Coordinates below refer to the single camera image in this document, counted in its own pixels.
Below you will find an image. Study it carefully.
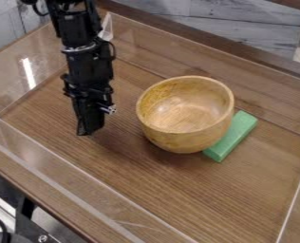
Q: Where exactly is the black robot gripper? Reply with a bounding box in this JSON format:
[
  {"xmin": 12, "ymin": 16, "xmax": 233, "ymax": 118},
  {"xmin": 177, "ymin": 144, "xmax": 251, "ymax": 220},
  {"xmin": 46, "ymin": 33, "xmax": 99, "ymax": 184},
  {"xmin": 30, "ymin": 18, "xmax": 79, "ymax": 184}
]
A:
[{"xmin": 62, "ymin": 37, "xmax": 115, "ymax": 136}]

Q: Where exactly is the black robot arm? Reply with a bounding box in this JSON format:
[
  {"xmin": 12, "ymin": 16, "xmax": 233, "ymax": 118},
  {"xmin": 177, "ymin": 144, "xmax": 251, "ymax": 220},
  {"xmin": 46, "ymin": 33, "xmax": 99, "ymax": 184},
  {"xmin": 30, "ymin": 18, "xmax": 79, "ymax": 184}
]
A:
[{"xmin": 19, "ymin": 0, "xmax": 115, "ymax": 136}]

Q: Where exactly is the brown wooden bowl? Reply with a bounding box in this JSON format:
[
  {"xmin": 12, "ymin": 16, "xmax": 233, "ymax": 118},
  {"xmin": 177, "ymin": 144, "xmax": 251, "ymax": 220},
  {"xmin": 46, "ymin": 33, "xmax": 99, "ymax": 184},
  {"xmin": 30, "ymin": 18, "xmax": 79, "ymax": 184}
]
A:
[{"xmin": 136, "ymin": 75, "xmax": 235, "ymax": 154}]

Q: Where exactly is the green rectangular block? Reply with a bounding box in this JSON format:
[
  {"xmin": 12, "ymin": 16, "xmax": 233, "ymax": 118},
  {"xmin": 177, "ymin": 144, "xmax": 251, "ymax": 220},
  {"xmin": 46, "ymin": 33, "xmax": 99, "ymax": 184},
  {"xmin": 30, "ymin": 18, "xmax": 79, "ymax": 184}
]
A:
[{"xmin": 203, "ymin": 111, "xmax": 258, "ymax": 162}]

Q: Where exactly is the clear acrylic corner bracket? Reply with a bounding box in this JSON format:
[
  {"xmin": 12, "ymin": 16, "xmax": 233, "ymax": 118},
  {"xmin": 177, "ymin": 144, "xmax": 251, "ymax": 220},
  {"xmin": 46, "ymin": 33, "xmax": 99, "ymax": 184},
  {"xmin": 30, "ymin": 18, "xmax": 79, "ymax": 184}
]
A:
[{"xmin": 98, "ymin": 13, "xmax": 114, "ymax": 42}]

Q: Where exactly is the clear acrylic tray wall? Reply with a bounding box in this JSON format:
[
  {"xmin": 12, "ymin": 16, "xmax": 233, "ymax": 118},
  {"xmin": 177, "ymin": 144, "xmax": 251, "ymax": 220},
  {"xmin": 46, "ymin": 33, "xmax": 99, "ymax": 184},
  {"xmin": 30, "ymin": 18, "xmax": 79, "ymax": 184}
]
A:
[{"xmin": 0, "ymin": 15, "xmax": 300, "ymax": 243}]

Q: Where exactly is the black table leg bracket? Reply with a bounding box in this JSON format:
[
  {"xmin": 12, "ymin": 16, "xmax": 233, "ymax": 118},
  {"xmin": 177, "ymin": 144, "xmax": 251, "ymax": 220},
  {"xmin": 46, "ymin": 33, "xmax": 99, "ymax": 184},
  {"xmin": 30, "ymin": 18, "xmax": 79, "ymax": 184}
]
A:
[{"xmin": 15, "ymin": 196, "xmax": 62, "ymax": 243}]

